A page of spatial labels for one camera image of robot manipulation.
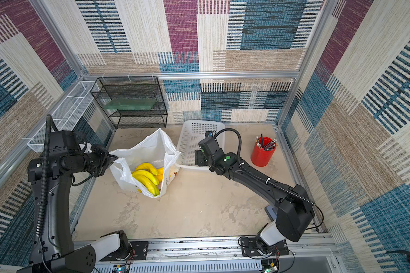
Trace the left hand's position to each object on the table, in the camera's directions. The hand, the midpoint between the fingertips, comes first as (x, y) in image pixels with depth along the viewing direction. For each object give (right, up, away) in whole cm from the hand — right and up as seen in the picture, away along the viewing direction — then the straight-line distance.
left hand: (119, 154), depth 68 cm
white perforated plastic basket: (+23, +11, +47) cm, 53 cm away
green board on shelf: (-10, +26, +31) cm, 42 cm away
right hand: (+33, -2, +15) cm, 37 cm away
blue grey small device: (+64, -28, +14) cm, 72 cm away
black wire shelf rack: (-10, +37, +35) cm, 51 cm away
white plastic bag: (+9, +1, +20) cm, 22 cm away
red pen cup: (+63, 0, +22) cm, 67 cm away
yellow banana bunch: (+6, -12, +18) cm, 22 cm away
